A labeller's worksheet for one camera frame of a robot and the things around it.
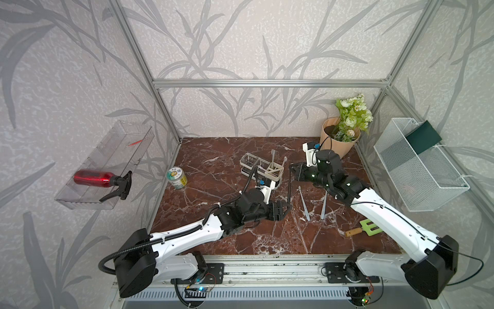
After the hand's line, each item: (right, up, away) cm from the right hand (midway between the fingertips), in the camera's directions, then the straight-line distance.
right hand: (288, 165), depth 75 cm
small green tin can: (-53, -7, +18) cm, 56 cm away
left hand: (-1, -16, -3) cm, 16 cm away
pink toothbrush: (0, +2, +12) cm, 12 cm away
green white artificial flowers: (+35, +22, +18) cm, 45 cm away
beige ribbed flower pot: (+22, +11, +19) cm, 31 cm away
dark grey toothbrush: (-5, +6, +16) cm, 18 cm away
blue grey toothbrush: (+19, -21, +16) cm, 33 cm away
